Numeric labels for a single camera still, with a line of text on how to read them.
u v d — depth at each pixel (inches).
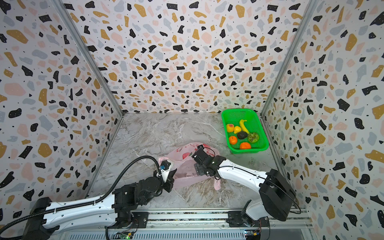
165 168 23.5
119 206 20.3
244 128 43.0
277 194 16.7
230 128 42.0
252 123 44.3
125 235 27.7
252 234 28.2
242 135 40.6
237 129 42.3
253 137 39.3
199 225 28.8
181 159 29.9
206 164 25.4
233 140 39.5
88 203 18.7
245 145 38.4
